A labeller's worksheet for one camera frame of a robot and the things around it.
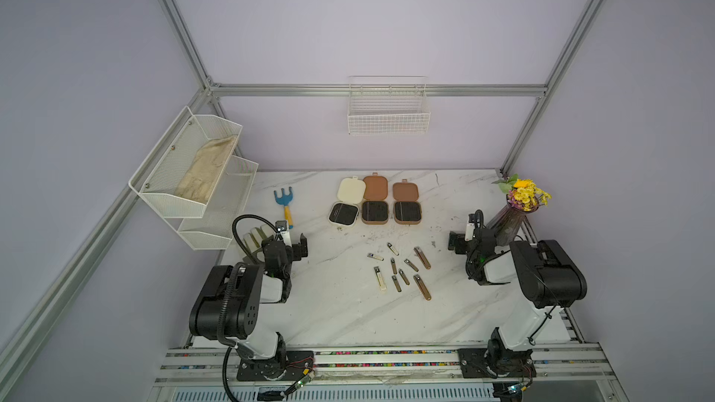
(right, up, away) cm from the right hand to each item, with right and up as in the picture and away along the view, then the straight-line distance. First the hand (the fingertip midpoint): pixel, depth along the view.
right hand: (459, 231), depth 100 cm
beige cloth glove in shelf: (-81, +21, -20) cm, 86 cm away
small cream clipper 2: (-25, -6, -4) cm, 26 cm away
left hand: (-62, -2, -5) cm, 62 cm away
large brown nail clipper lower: (-16, -17, -13) cm, 27 cm away
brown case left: (-31, +8, +7) cm, 33 cm away
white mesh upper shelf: (-88, +19, -22) cm, 92 cm away
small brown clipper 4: (-25, -14, -10) cm, 30 cm away
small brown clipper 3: (-22, -14, -9) cm, 27 cm away
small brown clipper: (-25, -11, -7) cm, 28 cm away
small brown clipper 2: (-20, -10, -7) cm, 23 cm away
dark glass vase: (+12, +3, -9) cm, 16 cm away
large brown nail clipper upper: (-15, -8, -6) cm, 18 cm away
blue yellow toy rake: (-67, +11, +11) cm, 69 cm away
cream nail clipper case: (-41, +14, +11) cm, 44 cm away
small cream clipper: (-31, -8, -5) cm, 32 cm away
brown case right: (-18, +9, +8) cm, 21 cm away
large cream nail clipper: (-30, -14, -11) cm, 35 cm away
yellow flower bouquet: (+12, +14, -19) cm, 27 cm away
